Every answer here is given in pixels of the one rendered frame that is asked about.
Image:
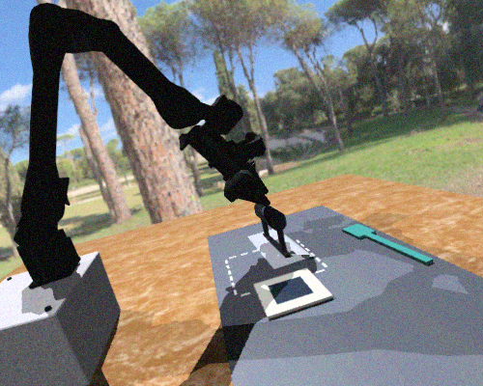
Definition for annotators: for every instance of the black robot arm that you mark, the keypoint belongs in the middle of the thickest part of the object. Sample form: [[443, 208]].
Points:
[[47, 253]]

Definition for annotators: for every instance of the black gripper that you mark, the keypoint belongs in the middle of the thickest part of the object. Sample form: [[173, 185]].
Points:
[[241, 183]]

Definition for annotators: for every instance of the white square tile with dark blue centre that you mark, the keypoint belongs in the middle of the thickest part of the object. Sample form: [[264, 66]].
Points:
[[291, 292]]

